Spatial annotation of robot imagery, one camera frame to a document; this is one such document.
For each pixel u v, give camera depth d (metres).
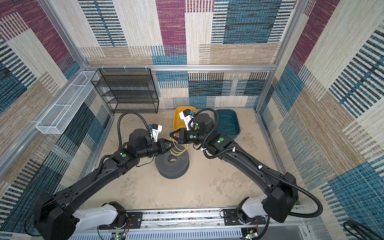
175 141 0.65
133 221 0.73
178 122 1.07
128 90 1.09
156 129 0.70
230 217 0.73
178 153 0.75
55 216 0.38
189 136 0.61
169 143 0.73
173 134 0.67
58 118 0.72
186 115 0.63
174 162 0.86
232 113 1.08
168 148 0.70
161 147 0.65
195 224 0.73
